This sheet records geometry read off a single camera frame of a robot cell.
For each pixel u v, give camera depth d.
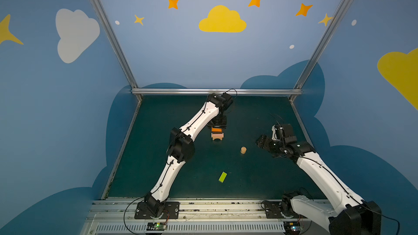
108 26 0.82
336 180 0.46
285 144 0.61
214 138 0.98
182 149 0.60
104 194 0.84
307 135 1.07
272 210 0.75
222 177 0.84
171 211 0.75
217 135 0.96
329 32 0.86
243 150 0.93
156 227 0.70
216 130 0.90
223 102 0.67
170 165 0.62
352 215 0.38
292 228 0.71
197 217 0.73
